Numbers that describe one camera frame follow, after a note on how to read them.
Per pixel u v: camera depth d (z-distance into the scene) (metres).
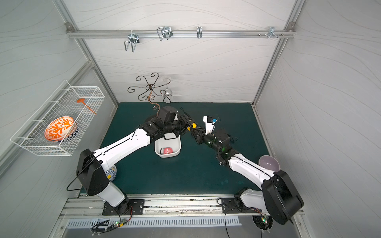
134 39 0.78
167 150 0.92
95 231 0.68
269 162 0.88
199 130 0.72
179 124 0.69
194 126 0.75
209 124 0.70
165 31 0.77
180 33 0.79
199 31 0.75
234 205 0.73
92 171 0.41
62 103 0.70
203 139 0.70
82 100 0.79
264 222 0.70
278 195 0.41
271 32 0.77
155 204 0.75
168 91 0.96
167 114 0.59
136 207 0.73
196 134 0.77
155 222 0.70
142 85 0.89
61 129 0.64
